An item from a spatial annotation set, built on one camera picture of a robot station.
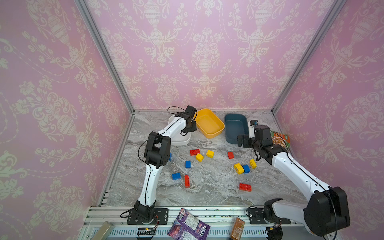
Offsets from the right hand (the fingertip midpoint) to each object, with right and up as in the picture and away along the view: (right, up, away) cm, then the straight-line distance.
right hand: (245, 136), depth 86 cm
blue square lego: (-45, -14, +12) cm, 49 cm away
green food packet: (+30, -4, +16) cm, 34 cm away
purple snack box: (-33, -41, -16) cm, 55 cm away
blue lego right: (+2, -20, +3) cm, 20 cm away
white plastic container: (-38, -3, +15) cm, 41 cm away
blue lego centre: (-34, -18, +7) cm, 39 cm away
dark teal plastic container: (+2, +7, +26) cm, 27 cm away
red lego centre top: (-30, -11, +8) cm, 32 cm away
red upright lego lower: (-34, -25, -2) cm, 42 cm away
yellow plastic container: (-19, +7, +29) cm, 36 cm away
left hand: (-31, +4, +17) cm, 36 cm away
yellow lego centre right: (-20, -12, +9) cm, 25 cm away
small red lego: (-6, -13, +11) cm, 18 cm away
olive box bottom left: (-71, -42, -18) cm, 84 cm away
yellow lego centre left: (-26, -14, +8) cm, 31 cm away
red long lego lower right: (-1, -28, -2) cm, 28 cm away
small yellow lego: (+6, -17, +4) cm, 18 cm away
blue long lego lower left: (-40, -23, +1) cm, 46 cm away
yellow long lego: (-3, -19, +2) cm, 19 cm away
